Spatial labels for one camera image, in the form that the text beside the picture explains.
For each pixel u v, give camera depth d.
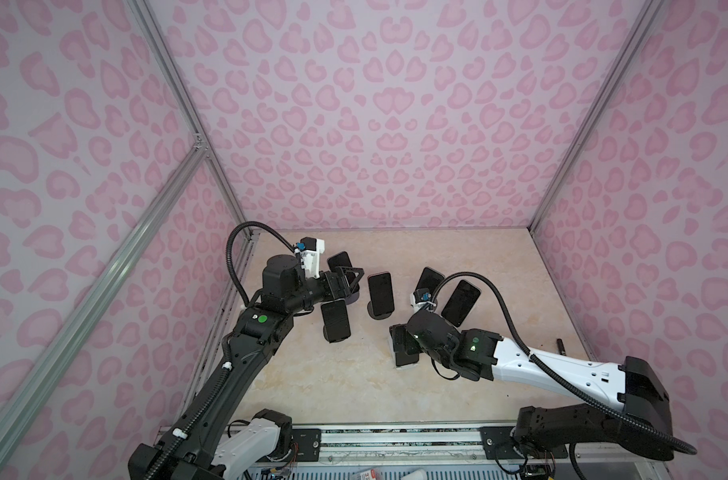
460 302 0.88
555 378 0.44
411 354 0.68
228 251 0.52
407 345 0.67
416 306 0.68
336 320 0.84
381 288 0.90
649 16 0.69
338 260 0.92
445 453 0.72
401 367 0.85
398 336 0.68
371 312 0.93
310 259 0.65
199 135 0.90
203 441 0.39
